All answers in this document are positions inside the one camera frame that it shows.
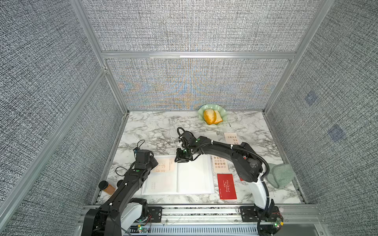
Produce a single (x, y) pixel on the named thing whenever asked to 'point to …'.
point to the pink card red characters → (231, 138)
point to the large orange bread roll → (209, 116)
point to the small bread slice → (219, 118)
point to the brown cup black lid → (104, 185)
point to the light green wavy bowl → (222, 111)
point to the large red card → (226, 186)
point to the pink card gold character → (165, 165)
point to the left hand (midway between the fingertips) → (155, 158)
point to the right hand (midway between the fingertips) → (173, 157)
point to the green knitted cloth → (280, 175)
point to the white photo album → (172, 177)
